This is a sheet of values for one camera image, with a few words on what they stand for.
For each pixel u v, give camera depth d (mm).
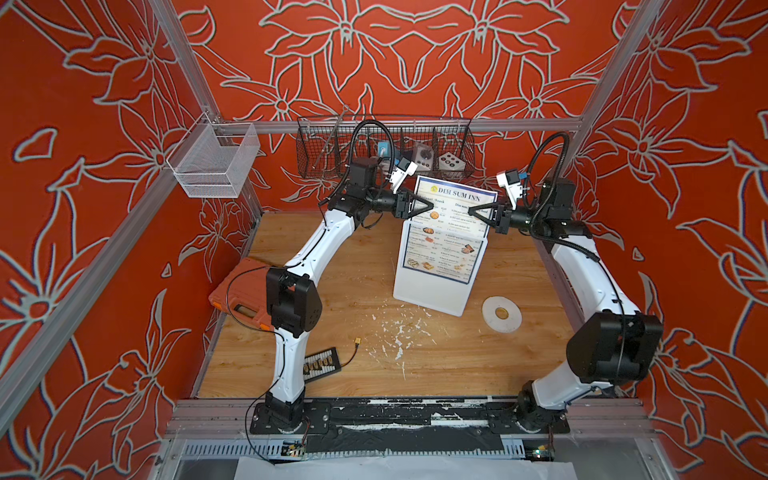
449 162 944
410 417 743
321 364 803
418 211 727
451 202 743
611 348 426
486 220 722
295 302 520
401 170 697
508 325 878
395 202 699
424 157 908
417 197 723
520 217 668
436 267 834
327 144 917
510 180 657
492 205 697
